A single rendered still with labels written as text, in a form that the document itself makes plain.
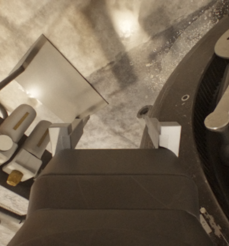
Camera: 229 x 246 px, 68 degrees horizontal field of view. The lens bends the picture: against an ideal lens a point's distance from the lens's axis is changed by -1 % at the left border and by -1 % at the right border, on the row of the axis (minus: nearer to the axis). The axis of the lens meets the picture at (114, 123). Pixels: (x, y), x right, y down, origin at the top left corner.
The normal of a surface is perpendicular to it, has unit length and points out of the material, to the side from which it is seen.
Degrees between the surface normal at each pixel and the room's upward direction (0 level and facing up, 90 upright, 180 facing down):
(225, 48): 90
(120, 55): 0
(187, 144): 90
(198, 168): 90
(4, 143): 90
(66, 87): 0
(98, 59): 0
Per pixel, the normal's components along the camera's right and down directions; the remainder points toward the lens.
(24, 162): 0.77, -0.41
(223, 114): -0.63, -0.64
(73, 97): -0.13, 0.65
